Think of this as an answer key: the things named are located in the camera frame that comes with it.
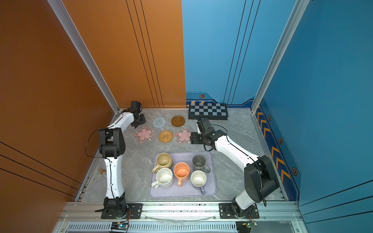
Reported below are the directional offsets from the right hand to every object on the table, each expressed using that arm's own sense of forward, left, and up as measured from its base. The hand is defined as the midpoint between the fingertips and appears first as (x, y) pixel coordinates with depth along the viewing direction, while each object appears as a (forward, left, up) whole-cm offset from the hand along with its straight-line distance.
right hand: (195, 137), depth 87 cm
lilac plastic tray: (-21, +12, -4) cm, 24 cm away
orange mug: (-17, +8, -11) cm, 22 cm away
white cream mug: (-21, +18, -12) cm, 30 cm away
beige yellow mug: (-10, +20, -11) cm, 25 cm away
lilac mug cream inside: (-21, -2, -12) cm, 24 cm away
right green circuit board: (-43, -24, -15) cm, 51 cm away
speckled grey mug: (-12, -2, -8) cm, 15 cm away
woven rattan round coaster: (+9, +21, -12) cm, 26 cm away
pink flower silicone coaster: (+9, +8, -12) cm, 18 cm away
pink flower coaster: (+11, +37, -12) cm, 41 cm away
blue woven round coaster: (+22, +28, -13) cm, 38 cm away
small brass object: (-17, +56, -12) cm, 60 cm away
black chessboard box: (+32, -14, -10) cm, 36 cm away
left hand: (+23, +40, -8) cm, 47 cm away
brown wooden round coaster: (+24, +13, -12) cm, 30 cm away
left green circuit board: (-43, +38, -14) cm, 59 cm away
